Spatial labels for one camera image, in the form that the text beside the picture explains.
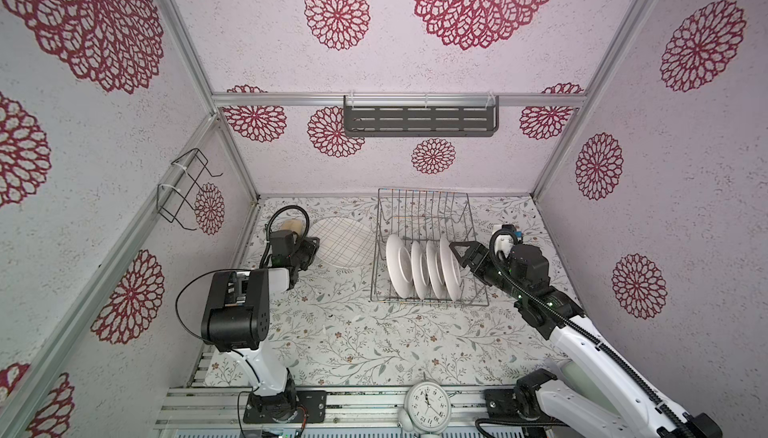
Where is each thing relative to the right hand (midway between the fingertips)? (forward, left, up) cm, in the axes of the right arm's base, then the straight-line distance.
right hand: (457, 246), depth 73 cm
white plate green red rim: (+2, +14, -12) cm, 18 cm away
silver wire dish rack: (+32, +5, -25) cm, 41 cm away
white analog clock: (-32, +7, -22) cm, 39 cm away
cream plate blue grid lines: (+17, +33, -22) cm, 43 cm away
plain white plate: (+1, +9, -13) cm, 16 cm away
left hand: (+14, +40, -19) cm, 47 cm away
